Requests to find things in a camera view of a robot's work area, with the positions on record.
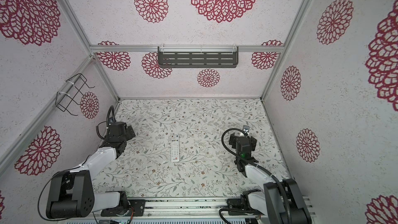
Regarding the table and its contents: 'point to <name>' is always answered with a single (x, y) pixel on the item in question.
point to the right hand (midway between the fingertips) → (243, 133)
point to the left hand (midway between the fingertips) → (122, 134)
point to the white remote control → (175, 148)
